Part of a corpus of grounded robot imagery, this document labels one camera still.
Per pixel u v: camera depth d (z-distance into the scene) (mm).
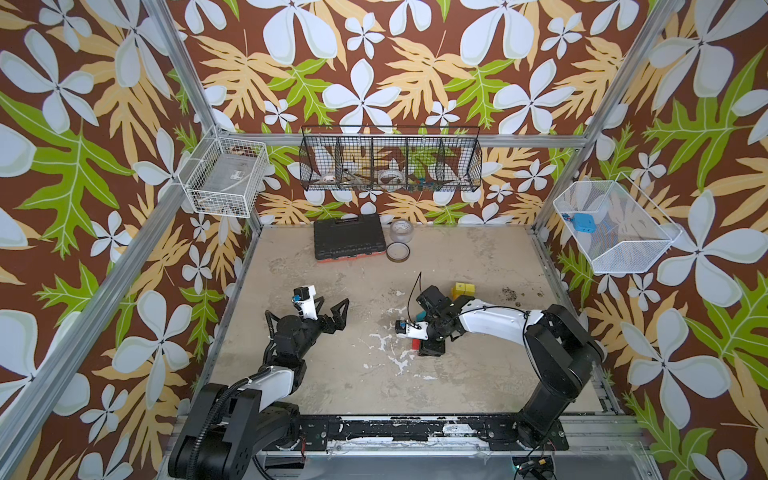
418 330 788
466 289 935
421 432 751
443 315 685
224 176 863
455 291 958
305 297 741
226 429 420
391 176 985
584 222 862
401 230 1189
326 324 751
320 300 862
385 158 978
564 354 467
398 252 1140
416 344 826
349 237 1176
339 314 771
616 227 824
